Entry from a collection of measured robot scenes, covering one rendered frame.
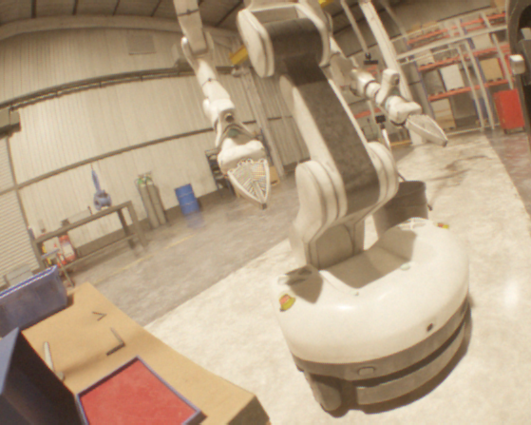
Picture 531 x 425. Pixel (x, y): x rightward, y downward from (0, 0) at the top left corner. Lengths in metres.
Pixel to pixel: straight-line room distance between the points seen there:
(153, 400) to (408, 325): 0.44
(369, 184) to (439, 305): 0.30
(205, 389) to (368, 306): 0.34
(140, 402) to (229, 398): 0.10
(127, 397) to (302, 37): 0.78
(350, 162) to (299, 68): 0.28
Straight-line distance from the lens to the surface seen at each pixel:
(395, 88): 0.77
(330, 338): 0.52
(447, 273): 0.60
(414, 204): 1.19
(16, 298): 0.90
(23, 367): 0.37
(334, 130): 0.61
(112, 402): 0.34
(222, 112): 0.56
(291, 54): 0.70
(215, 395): 0.27
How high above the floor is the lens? 0.66
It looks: 10 degrees down
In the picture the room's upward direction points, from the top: 18 degrees counter-clockwise
